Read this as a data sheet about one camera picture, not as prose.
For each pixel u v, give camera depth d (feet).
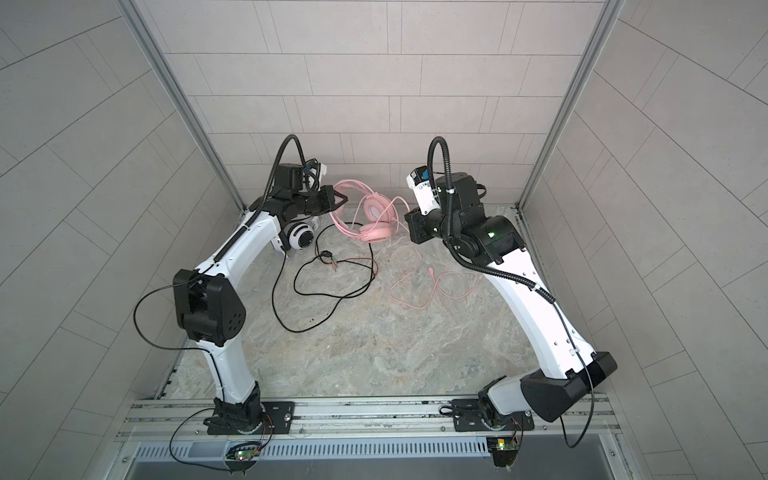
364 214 3.00
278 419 2.34
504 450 2.23
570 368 1.23
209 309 1.60
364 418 2.37
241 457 2.11
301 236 3.21
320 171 2.32
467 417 2.33
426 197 1.84
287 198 2.19
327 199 2.46
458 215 1.53
